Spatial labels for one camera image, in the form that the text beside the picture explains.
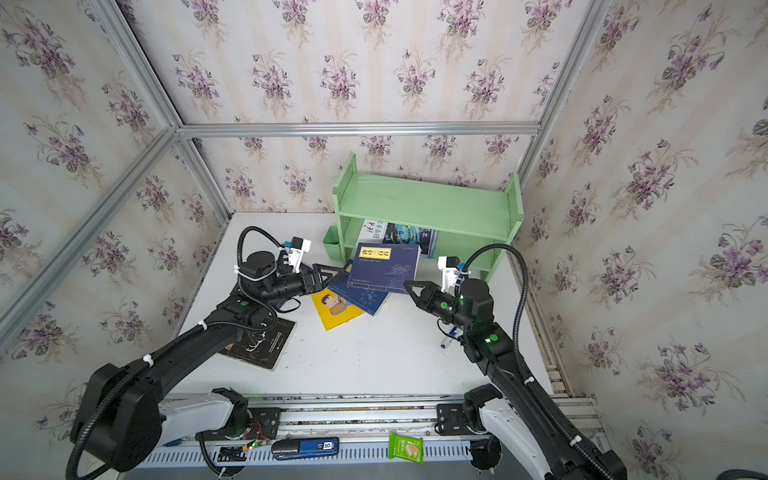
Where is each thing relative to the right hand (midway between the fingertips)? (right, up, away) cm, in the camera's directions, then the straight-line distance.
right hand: (401, 287), depth 71 cm
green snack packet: (+1, -37, -2) cm, 37 cm away
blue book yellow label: (-9, -8, +22) cm, 25 cm away
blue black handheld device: (-22, -36, -4) cm, 43 cm away
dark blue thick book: (-4, +5, +6) cm, 9 cm away
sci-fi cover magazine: (+2, +14, +27) cm, 30 cm away
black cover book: (-39, -19, +13) cm, 46 cm away
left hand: (-16, +3, +4) cm, 17 cm away
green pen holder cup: (-22, +11, +29) cm, 38 cm away
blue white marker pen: (+13, -20, +15) cm, 28 cm away
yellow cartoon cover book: (-20, -10, +22) cm, 32 cm away
